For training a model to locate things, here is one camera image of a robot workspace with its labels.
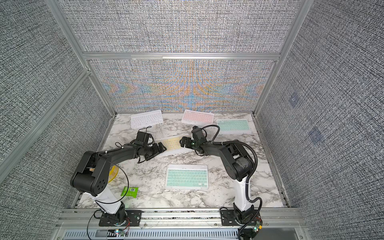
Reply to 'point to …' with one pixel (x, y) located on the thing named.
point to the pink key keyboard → (198, 117)
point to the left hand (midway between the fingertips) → (164, 150)
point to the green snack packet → (132, 191)
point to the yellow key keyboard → (170, 143)
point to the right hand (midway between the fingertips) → (184, 140)
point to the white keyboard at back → (142, 120)
